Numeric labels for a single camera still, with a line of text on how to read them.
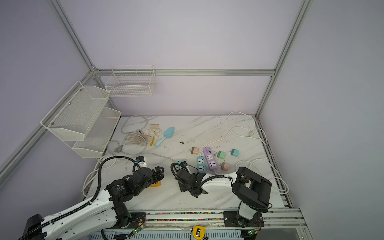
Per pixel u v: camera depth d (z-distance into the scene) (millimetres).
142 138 1042
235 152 981
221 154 956
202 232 697
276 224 743
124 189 554
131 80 956
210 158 934
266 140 1107
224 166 905
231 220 732
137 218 738
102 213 593
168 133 1101
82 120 782
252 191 442
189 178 654
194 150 983
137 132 1077
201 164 917
